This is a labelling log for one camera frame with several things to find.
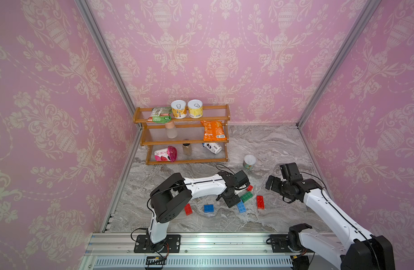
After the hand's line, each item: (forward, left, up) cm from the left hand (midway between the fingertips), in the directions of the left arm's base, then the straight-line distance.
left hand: (231, 198), depth 87 cm
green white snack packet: (+29, +36, +31) cm, 55 cm away
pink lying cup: (+22, +35, +8) cm, 42 cm away
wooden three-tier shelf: (+30, +31, +10) cm, 45 cm away
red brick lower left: (-6, +22, 0) cm, 23 cm away
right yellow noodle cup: (+31, +19, +34) cm, 50 cm away
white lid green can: (+19, -11, +6) cm, 23 cm away
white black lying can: (+28, +9, +7) cm, 30 cm away
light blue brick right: (-4, -5, +1) cm, 6 cm away
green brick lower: (+1, -8, +1) cm, 8 cm away
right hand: (+4, -22, +7) cm, 23 cm away
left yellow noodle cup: (+31, +27, +33) cm, 53 cm away
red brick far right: (-2, -15, +1) cm, 15 cm away
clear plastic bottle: (+30, +33, +20) cm, 48 cm away
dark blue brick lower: (-5, +11, 0) cm, 12 cm away
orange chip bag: (+32, +9, +17) cm, 38 cm away
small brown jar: (+26, +25, +8) cm, 37 cm away
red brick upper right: (+6, -10, +1) cm, 12 cm away
